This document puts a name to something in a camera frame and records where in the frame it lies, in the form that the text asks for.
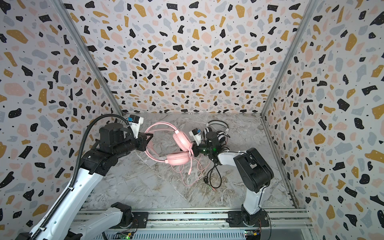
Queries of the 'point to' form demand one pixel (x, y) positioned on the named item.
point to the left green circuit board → (124, 235)
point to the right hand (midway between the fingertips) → (182, 145)
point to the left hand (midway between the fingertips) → (151, 132)
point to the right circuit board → (252, 234)
